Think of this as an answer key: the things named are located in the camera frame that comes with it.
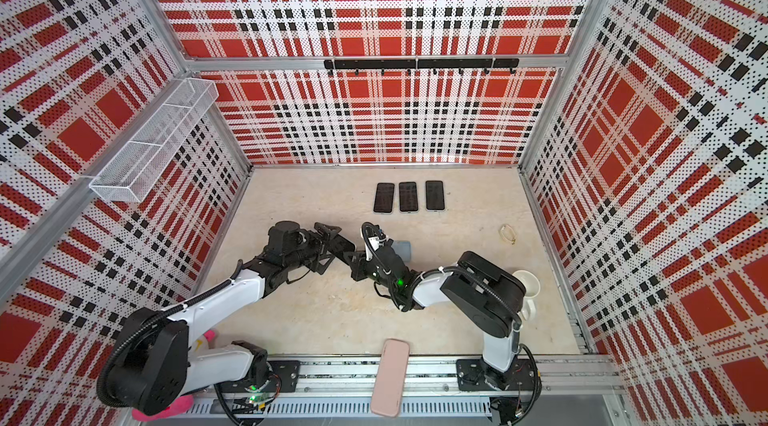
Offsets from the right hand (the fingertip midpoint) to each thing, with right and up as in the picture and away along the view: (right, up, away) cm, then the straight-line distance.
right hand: (346, 256), depth 85 cm
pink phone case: (+13, -31, -13) cm, 36 cm away
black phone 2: (+19, +17, +30) cm, 39 cm away
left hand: (-2, +4, +1) cm, 4 cm away
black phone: (+10, +17, +27) cm, 33 cm away
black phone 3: (+29, +17, +26) cm, 43 cm away
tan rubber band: (+52, +4, +16) cm, 55 cm away
